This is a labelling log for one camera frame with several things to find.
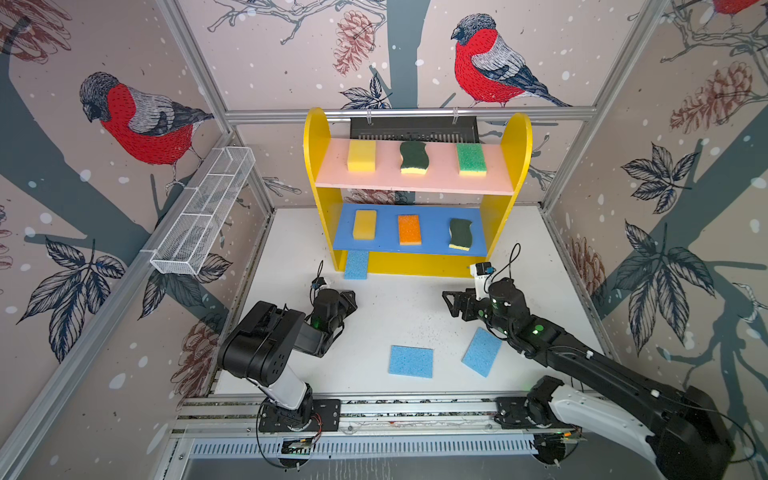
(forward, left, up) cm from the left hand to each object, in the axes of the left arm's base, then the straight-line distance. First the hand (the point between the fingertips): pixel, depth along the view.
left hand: (359, 288), depth 94 cm
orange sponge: (+14, -16, +13) cm, 25 cm away
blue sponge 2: (-22, -16, -2) cm, 27 cm away
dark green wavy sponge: (+12, -32, +13) cm, 37 cm away
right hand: (-7, -28, +12) cm, 31 cm away
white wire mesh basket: (-4, +39, +28) cm, 49 cm away
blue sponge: (+9, +2, -1) cm, 9 cm away
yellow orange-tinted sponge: (+16, -2, +13) cm, 20 cm away
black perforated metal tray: (+43, -17, +31) cm, 56 cm away
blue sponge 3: (-19, -36, -2) cm, 41 cm away
